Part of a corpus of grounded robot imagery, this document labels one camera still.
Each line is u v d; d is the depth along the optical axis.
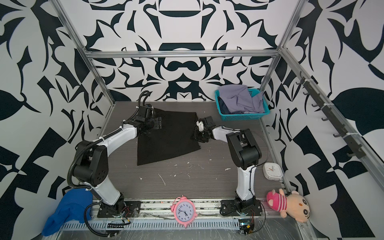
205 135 0.86
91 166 0.46
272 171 0.85
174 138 0.97
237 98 1.14
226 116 1.04
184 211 0.72
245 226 0.71
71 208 0.70
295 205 0.69
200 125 0.94
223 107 1.07
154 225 0.65
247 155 0.52
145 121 0.71
